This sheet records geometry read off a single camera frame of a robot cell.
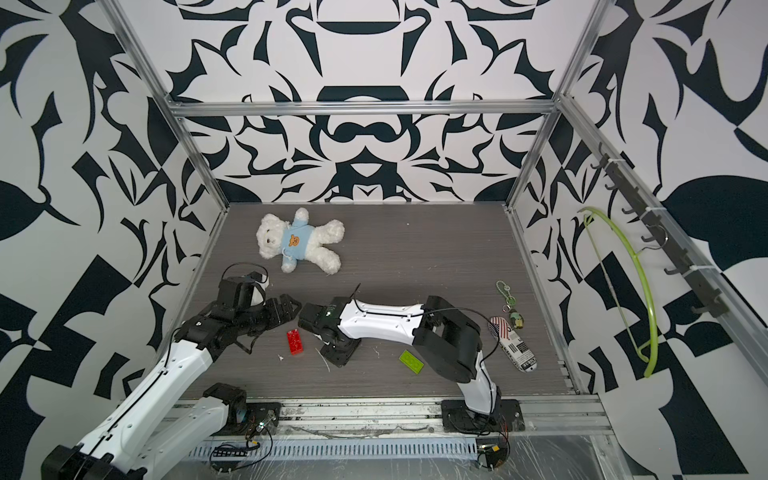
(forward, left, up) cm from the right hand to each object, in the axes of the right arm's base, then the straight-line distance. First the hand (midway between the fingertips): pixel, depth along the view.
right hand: (341, 349), depth 83 cm
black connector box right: (-23, -38, -4) cm, 44 cm away
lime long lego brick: (-3, -19, -2) cm, 19 cm away
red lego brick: (+2, +13, -1) cm, 14 cm away
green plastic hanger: (-11, -63, +22) cm, 68 cm away
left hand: (+9, +14, +10) cm, 19 cm away
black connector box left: (-22, +26, -4) cm, 35 cm away
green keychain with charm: (+9, -51, -2) cm, 52 cm away
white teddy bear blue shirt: (+33, +16, +6) cm, 37 cm away
